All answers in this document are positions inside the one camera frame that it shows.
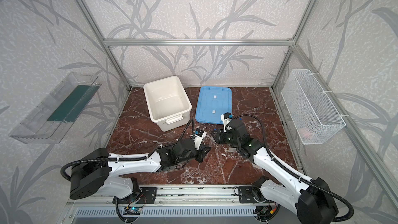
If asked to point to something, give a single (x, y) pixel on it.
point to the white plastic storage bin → (168, 104)
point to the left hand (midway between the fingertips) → (212, 145)
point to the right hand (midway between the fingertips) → (213, 128)
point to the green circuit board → (132, 211)
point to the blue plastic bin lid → (213, 102)
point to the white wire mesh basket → (311, 114)
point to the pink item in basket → (306, 132)
